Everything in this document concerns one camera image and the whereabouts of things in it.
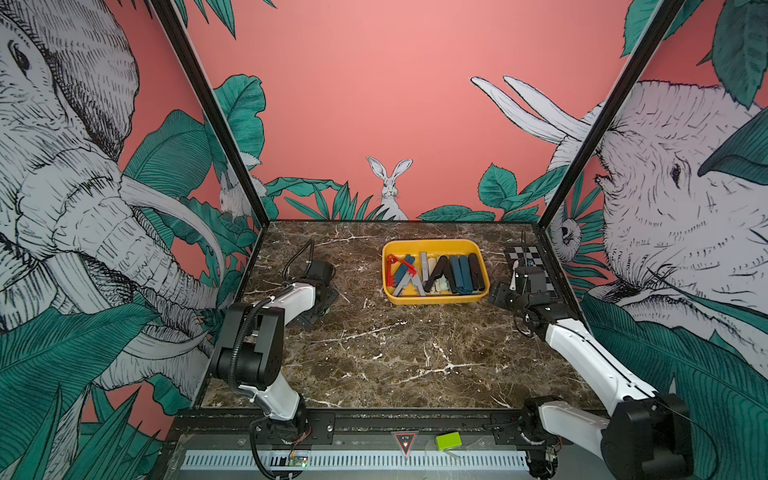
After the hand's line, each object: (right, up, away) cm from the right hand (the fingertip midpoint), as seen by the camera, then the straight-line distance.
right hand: (500, 283), depth 86 cm
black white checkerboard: (+18, +8, +20) cm, 28 cm away
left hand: (-54, -6, +9) cm, 55 cm away
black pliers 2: (-4, +2, +13) cm, 13 cm away
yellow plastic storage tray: (-19, +2, +14) cm, 23 cm away
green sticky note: (-18, -36, -16) cm, 44 cm away
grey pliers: (-28, -1, +14) cm, 31 cm away
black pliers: (-15, +4, +13) cm, 21 cm away
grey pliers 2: (-21, +3, +17) cm, 27 cm away
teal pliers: (-10, +3, +13) cm, 16 cm away
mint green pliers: (-15, -1, +11) cm, 19 cm away
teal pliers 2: (-7, +3, +14) cm, 16 cm away
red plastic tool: (-33, 0, +14) cm, 36 cm away
